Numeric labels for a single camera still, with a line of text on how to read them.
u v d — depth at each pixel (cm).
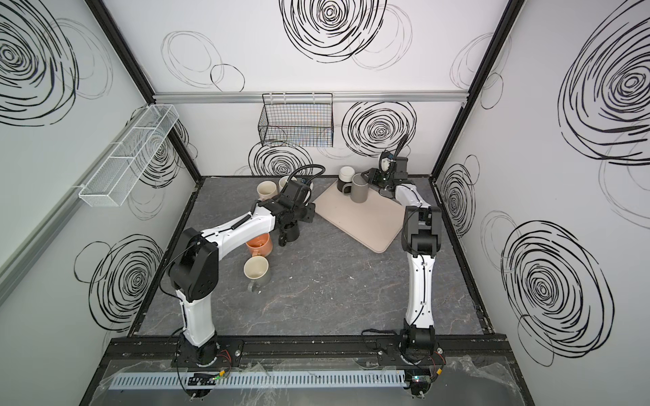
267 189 105
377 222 108
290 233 97
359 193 108
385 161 99
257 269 87
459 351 76
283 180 108
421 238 66
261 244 87
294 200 71
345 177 109
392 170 89
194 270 49
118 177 74
